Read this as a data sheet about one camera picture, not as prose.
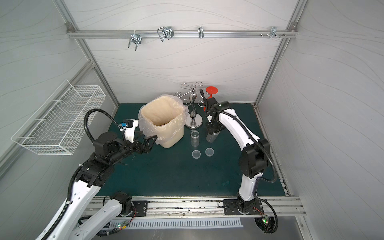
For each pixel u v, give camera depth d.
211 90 0.90
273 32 0.77
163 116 0.99
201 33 0.78
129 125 0.56
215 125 0.72
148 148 0.59
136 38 0.80
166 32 0.77
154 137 0.64
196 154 0.93
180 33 0.78
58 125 0.68
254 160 0.47
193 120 1.08
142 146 0.59
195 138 0.91
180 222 0.70
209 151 0.93
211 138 0.95
